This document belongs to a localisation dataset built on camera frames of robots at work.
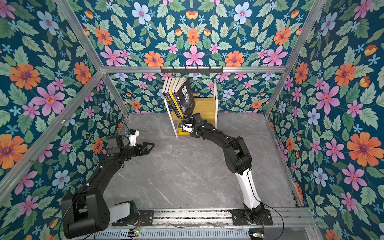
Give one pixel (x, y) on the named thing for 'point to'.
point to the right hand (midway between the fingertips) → (194, 124)
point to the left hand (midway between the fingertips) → (148, 141)
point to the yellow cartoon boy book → (173, 99)
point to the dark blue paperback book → (169, 98)
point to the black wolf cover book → (184, 96)
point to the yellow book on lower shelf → (182, 132)
